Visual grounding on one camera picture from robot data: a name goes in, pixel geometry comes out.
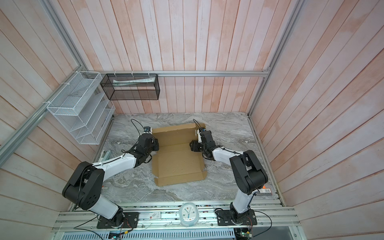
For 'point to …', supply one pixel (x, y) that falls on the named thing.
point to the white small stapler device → (108, 154)
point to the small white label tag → (155, 215)
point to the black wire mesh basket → (131, 86)
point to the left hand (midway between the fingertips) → (155, 141)
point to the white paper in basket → (134, 81)
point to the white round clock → (188, 214)
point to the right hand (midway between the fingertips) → (193, 143)
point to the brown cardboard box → (175, 162)
